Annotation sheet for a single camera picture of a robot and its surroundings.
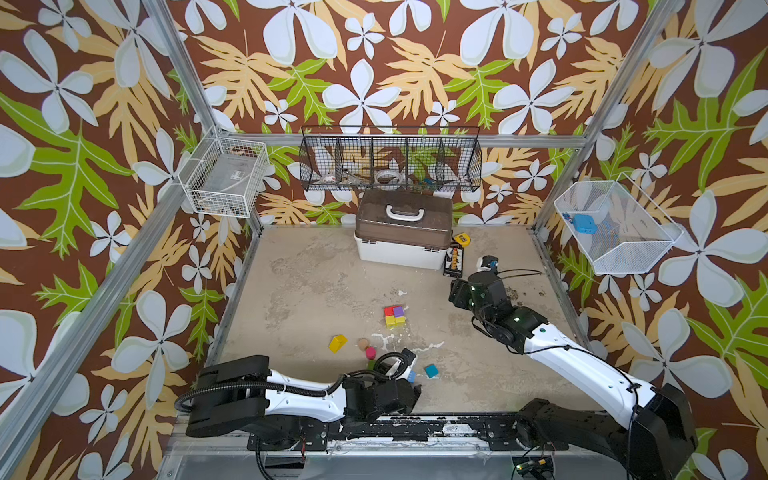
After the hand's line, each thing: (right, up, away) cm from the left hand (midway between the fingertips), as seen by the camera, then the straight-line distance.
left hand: (410, 378), depth 80 cm
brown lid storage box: (-2, +42, +14) cm, 44 cm away
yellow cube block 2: (-5, +13, +12) cm, 18 cm away
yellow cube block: (-2, +12, +13) cm, 18 cm away
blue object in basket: (+52, +42, +7) cm, 68 cm away
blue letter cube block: (+1, -2, +6) cm, 6 cm away
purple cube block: (-2, +15, +14) cm, 21 cm away
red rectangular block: (-6, +15, +15) cm, 22 cm away
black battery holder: (+19, +31, +28) cm, 46 cm away
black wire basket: (-7, +66, +17) cm, 68 cm away
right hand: (+13, +25, +2) cm, 29 cm away
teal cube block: (+7, 0, +5) cm, 8 cm away
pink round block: (-11, +5, +6) cm, 13 cm away
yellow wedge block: (-21, +7, +8) cm, 24 cm away
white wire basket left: (-54, +57, +7) cm, 78 cm away
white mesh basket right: (+59, +41, +2) cm, 72 cm away
